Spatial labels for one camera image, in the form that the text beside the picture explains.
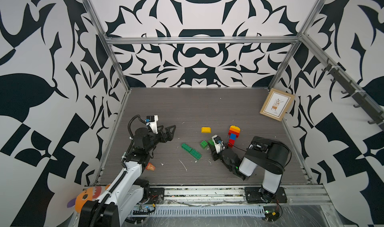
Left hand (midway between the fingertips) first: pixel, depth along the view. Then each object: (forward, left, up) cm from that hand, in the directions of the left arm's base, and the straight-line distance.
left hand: (167, 124), depth 82 cm
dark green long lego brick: (-7, -10, -15) cm, 19 cm away
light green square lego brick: (-9, -23, -6) cm, 26 cm away
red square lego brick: (-5, -37, -16) cm, 40 cm away
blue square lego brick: (-2, -38, -14) cm, 41 cm away
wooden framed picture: (+17, -70, -7) cm, 72 cm away
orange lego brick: (+3, -41, -14) cm, 43 cm away
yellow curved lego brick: (+4, -22, -15) cm, 27 cm away
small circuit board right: (-40, -49, -17) cm, 66 cm away
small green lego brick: (-6, -20, -14) cm, 25 cm away
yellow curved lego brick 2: (+4, -41, -14) cm, 44 cm away
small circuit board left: (-37, +10, -14) cm, 41 cm away
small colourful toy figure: (-18, +10, -14) cm, 25 cm away
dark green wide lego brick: (-11, -15, -15) cm, 24 cm away
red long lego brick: (0, -41, -14) cm, 43 cm away
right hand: (-4, -24, -13) cm, 28 cm away
